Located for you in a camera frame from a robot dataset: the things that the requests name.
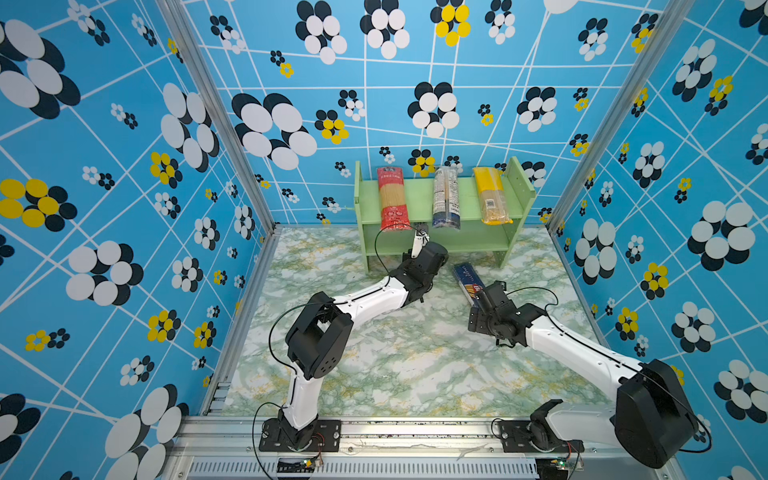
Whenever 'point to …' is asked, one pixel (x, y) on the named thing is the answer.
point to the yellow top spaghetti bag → (493, 205)
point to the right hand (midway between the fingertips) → (487, 321)
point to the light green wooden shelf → (472, 236)
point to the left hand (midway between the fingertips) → (424, 248)
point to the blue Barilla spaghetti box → (470, 281)
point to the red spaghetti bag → (392, 198)
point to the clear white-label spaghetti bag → (446, 212)
